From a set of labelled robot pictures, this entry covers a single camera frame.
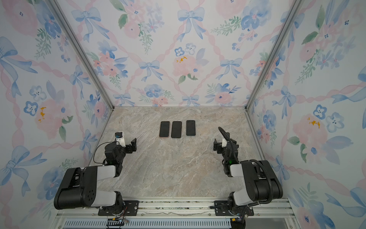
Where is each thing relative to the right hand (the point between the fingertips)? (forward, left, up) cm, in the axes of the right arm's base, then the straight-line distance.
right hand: (223, 138), depth 92 cm
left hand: (-2, +61, +2) cm, 61 cm away
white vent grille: (-46, +42, -8) cm, 63 cm away
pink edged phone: (+13, +21, -7) cm, 26 cm away
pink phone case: (+12, +41, -7) cm, 43 cm away
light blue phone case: (+13, +17, -7) cm, 23 cm away
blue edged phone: (+12, +32, -8) cm, 35 cm away
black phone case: (+12, +32, -8) cm, 35 cm away
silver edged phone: (+12, +41, -7) cm, 43 cm away
